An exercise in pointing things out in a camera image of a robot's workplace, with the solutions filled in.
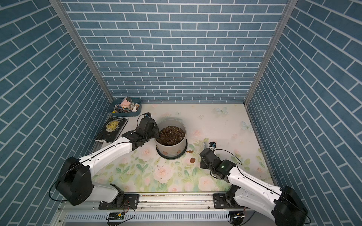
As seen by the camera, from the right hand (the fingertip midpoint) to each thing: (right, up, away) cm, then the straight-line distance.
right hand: (203, 160), depth 84 cm
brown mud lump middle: (-8, +3, +9) cm, 12 cm away
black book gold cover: (-65, +17, +18) cm, 70 cm away
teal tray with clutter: (-59, +34, +28) cm, 74 cm away
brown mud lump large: (-6, -2, +5) cm, 8 cm away
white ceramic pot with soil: (-19, +11, +3) cm, 22 cm away
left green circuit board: (-46, -25, -12) cm, 54 cm away
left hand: (-26, +18, +3) cm, 32 cm away
